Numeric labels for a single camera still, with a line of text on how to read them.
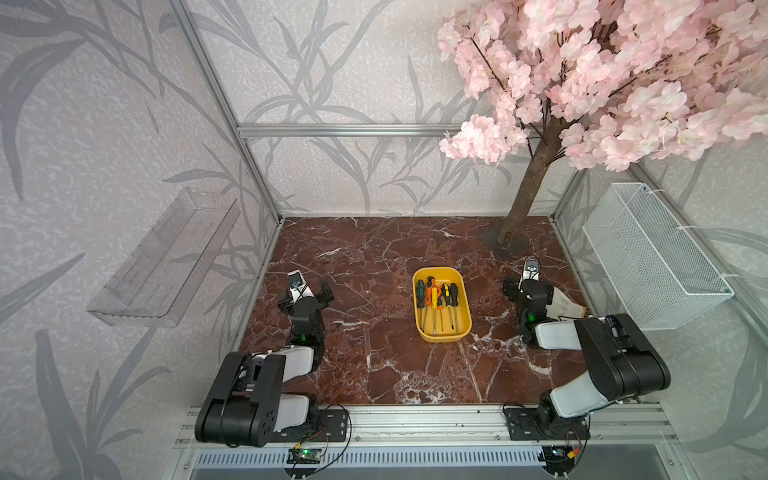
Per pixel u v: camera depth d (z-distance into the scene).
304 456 0.71
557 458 0.77
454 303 0.94
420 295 0.96
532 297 0.71
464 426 0.75
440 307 0.94
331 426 0.74
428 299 0.94
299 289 0.72
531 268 0.79
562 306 0.95
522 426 0.72
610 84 0.56
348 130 1.77
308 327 0.65
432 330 0.89
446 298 0.96
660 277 0.60
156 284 0.63
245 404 0.42
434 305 0.93
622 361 0.45
